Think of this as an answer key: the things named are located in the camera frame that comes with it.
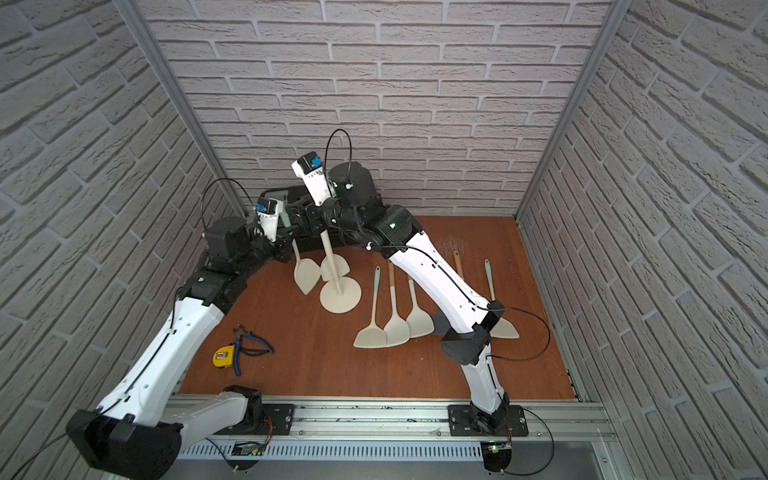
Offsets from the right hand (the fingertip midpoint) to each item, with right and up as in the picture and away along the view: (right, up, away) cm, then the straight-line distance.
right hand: (300, 203), depth 62 cm
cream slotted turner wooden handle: (+28, -33, +28) cm, 51 cm away
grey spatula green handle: (+34, -33, +26) cm, 54 cm away
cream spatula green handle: (+14, -36, +26) cm, 46 cm away
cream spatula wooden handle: (+21, -35, +27) cm, 49 cm away
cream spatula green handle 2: (-5, -17, +21) cm, 27 cm away
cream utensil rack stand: (+1, -25, +34) cm, 42 cm away
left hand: (-4, -3, +10) cm, 11 cm away
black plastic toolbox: (-17, +8, +41) cm, 45 cm away
